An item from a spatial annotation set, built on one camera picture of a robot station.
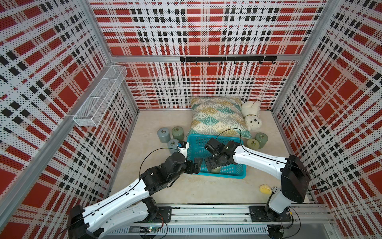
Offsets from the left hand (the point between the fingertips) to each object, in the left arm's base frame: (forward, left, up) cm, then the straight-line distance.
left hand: (196, 158), depth 74 cm
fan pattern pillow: (+31, -16, -3) cm, 35 cm away
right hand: (+2, -11, -9) cm, 15 cm away
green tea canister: (+18, -41, -10) cm, 46 cm away
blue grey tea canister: (+22, +22, -11) cm, 33 cm away
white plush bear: (+44, -40, -11) cm, 61 cm away
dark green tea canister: (+24, +14, -11) cm, 30 cm away
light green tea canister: (+14, -35, -10) cm, 39 cm away
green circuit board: (-28, +21, -16) cm, 39 cm away
